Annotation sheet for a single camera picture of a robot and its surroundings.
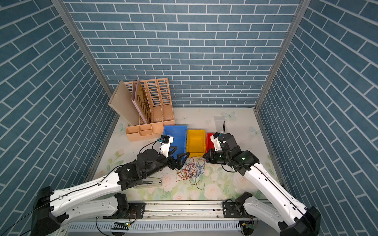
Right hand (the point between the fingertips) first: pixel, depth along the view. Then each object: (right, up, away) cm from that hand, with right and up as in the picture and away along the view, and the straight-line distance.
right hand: (204, 157), depth 73 cm
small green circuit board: (+22, -33, -3) cm, 40 cm away
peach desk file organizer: (-34, +38, +38) cm, 64 cm away
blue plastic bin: (-14, +10, +16) cm, 24 cm away
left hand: (-8, +3, -5) cm, 10 cm away
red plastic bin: (+5, +3, +20) cm, 21 cm away
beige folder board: (-54, +31, +23) cm, 67 cm away
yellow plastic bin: (-4, +3, +26) cm, 26 cm away
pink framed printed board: (-40, +31, +22) cm, 56 cm away
